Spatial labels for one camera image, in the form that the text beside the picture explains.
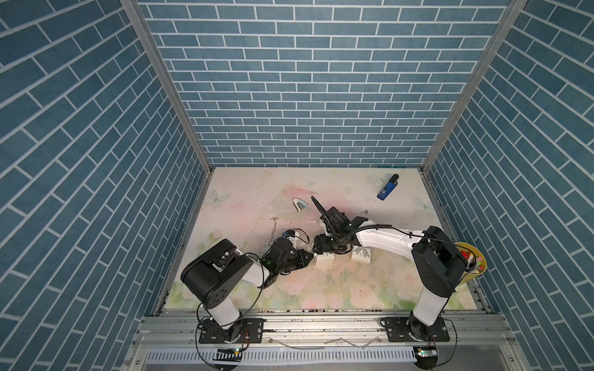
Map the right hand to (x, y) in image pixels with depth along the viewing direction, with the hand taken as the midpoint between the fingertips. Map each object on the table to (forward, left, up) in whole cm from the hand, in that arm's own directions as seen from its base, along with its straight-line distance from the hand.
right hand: (320, 250), depth 89 cm
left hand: (-3, 0, -2) cm, 4 cm away
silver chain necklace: (+23, -20, -3) cm, 31 cm away
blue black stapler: (+35, -32, -1) cm, 47 cm away
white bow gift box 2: (0, -16, -1) cm, 16 cm away
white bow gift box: (-4, -2, +2) cm, 5 cm away
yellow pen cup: (-5, -52, +9) cm, 53 cm away
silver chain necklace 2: (+15, +21, -3) cm, 26 cm away
